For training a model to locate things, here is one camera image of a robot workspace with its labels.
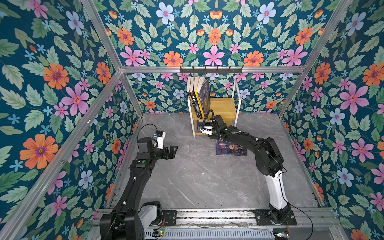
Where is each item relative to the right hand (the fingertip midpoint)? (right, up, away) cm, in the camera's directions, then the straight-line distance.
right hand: (212, 125), depth 100 cm
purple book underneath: (+10, -15, -1) cm, 18 cm away
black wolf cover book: (-11, +14, -21) cm, 28 cm away
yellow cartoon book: (-8, +11, -18) cm, 22 cm away
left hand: (-24, -10, -19) cm, 32 cm away
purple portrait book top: (-5, +16, -15) cm, 23 cm away
